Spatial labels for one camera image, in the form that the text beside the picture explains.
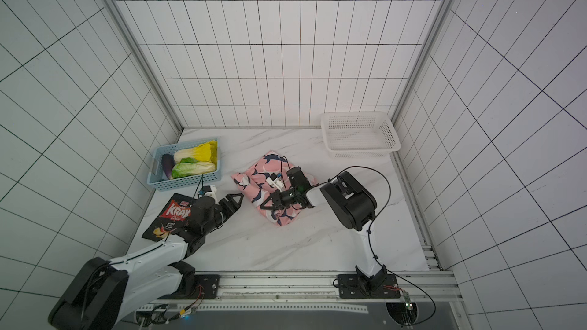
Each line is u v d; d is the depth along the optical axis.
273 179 0.88
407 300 0.69
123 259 0.46
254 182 0.97
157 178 0.97
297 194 0.80
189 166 0.95
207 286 0.73
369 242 0.57
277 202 0.82
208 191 0.79
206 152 0.97
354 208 0.54
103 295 0.41
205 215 0.66
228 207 0.76
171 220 0.87
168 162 1.01
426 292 0.63
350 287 0.72
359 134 1.18
